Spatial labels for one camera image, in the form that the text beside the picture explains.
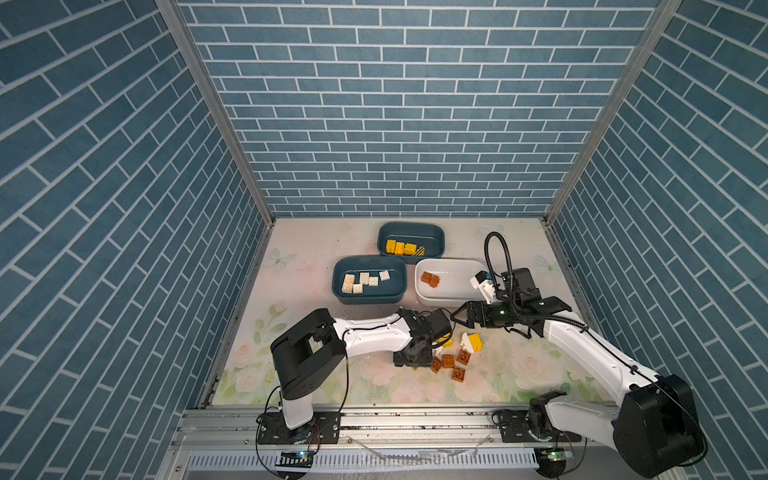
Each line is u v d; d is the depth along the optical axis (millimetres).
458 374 820
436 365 836
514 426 738
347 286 990
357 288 990
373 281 1016
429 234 1129
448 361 830
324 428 748
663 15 708
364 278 1017
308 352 481
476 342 866
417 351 710
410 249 1079
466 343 864
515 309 632
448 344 868
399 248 1092
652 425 394
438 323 682
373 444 724
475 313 713
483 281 765
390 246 1083
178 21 708
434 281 1014
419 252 1064
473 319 712
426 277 1017
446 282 1044
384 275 1019
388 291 990
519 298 652
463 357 847
